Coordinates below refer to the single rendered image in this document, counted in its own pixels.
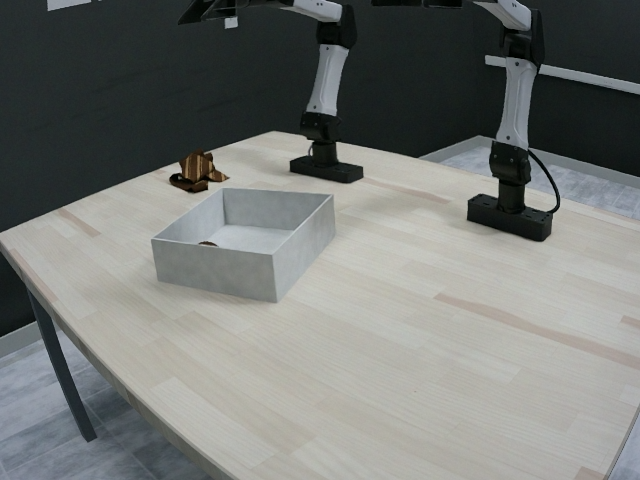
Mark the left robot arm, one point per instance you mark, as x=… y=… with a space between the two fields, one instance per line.
x=507 y=161

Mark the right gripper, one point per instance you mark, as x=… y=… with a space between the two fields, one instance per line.
x=218 y=10

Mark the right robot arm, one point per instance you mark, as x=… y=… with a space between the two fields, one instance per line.
x=319 y=121

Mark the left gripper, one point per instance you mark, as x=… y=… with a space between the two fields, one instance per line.
x=426 y=4

